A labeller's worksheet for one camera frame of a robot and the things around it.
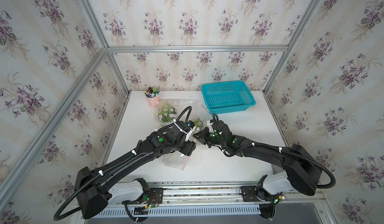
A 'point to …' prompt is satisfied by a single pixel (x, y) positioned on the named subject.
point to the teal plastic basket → (227, 96)
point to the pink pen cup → (154, 102)
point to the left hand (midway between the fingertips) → (191, 144)
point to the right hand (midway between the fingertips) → (194, 136)
